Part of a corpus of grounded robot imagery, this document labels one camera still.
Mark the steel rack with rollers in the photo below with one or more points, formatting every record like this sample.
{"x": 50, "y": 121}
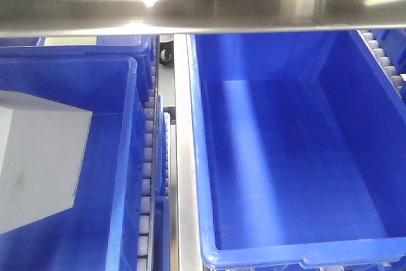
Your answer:
{"x": 203, "y": 14}

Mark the black castor wheel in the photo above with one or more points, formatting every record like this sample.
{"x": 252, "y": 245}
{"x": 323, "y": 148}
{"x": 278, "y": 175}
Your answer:
{"x": 166, "y": 53}

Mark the grey block with square hole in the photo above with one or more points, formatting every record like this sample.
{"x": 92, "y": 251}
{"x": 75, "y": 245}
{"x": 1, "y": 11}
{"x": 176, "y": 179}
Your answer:
{"x": 41, "y": 156}

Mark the blue plastic bin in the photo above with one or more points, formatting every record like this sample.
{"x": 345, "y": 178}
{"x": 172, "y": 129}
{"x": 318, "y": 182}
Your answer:
{"x": 95, "y": 49}
{"x": 163, "y": 144}
{"x": 108, "y": 99}
{"x": 285, "y": 156}
{"x": 162, "y": 236}
{"x": 391, "y": 49}

